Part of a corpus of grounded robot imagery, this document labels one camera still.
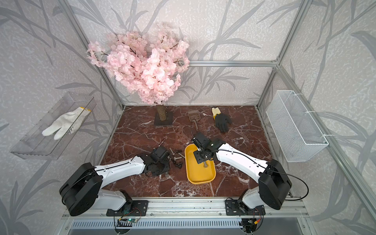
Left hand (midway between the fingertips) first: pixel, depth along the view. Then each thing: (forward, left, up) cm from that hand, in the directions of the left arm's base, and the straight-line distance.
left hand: (169, 169), depth 86 cm
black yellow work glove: (+37, -35, +1) cm, 51 cm away
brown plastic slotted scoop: (+43, -14, -1) cm, 45 cm away
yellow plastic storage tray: (-3, -16, +1) cm, 17 cm away
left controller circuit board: (-25, +15, 0) cm, 29 cm away
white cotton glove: (+9, +43, +32) cm, 55 cm away
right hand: (+5, -18, +9) cm, 21 cm away
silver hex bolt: (+2, -21, +1) cm, 21 cm away
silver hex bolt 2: (+6, -3, +2) cm, 7 cm away
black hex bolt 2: (+12, -5, 0) cm, 13 cm away
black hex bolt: (+2, -6, +2) cm, 6 cm away
